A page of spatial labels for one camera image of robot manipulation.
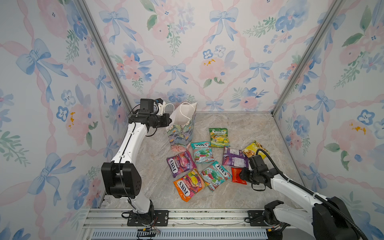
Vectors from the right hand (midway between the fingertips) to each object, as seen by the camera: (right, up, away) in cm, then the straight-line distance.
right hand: (241, 174), depth 88 cm
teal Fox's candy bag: (-16, 0, -3) cm, 16 cm away
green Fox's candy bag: (-11, +21, +14) cm, 27 cm away
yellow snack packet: (+9, +13, +7) cm, 17 cm away
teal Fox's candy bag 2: (-22, +12, +7) cm, 26 cm away
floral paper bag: (-35, +26, -6) cm, 44 cm away
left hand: (-40, +33, -5) cm, 52 cm away
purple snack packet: (-3, +9, +4) cm, 10 cm away
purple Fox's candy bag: (-36, +6, +1) cm, 36 cm away
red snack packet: (-4, -1, -2) cm, 4 cm away
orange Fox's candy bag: (-31, -4, -6) cm, 32 cm away
